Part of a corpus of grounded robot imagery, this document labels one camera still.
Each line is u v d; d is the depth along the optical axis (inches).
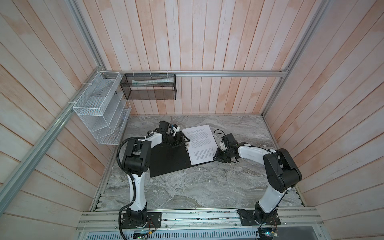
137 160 22.0
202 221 29.2
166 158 36.3
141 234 28.2
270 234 27.5
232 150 28.6
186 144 39.7
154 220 28.8
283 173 19.2
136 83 35.3
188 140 37.5
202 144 40.8
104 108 28.5
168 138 34.6
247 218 28.8
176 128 37.7
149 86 35.6
